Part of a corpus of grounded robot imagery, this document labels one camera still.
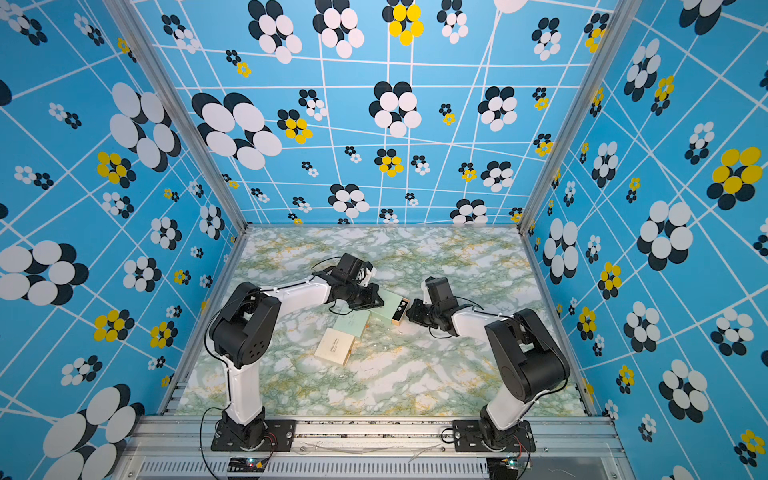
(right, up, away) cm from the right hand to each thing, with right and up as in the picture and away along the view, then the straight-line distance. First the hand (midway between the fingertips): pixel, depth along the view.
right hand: (411, 311), depth 94 cm
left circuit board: (-41, -33, -22) cm, 57 cm away
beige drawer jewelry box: (-23, -9, -8) cm, 25 cm away
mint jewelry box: (-6, 0, 0) cm, 6 cm away
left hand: (-7, +3, 0) cm, 8 cm away
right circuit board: (+20, -32, -24) cm, 45 cm away
